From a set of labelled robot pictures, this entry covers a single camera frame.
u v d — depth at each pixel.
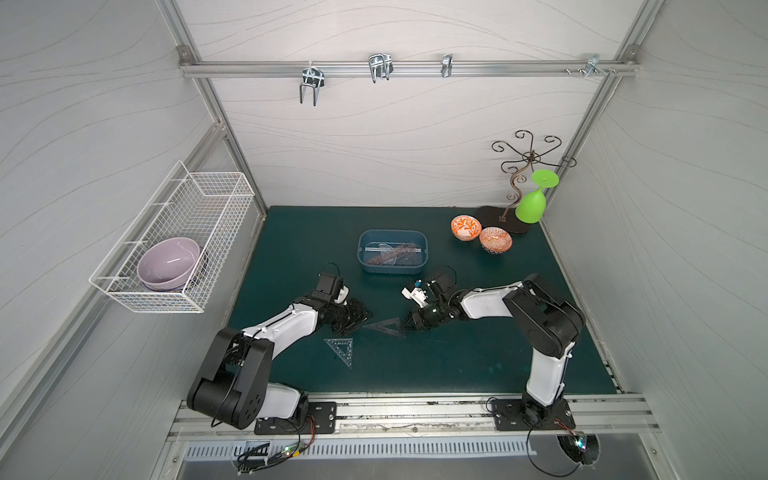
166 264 0.61
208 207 0.78
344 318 0.77
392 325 0.89
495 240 1.09
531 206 0.90
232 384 0.41
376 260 1.04
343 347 0.85
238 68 0.78
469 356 0.88
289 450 0.68
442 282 0.78
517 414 0.73
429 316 0.83
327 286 0.72
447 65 0.79
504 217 1.15
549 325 0.50
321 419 0.74
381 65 0.76
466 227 1.11
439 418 0.75
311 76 0.78
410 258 1.04
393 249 1.07
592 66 0.77
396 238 1.10
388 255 1.06
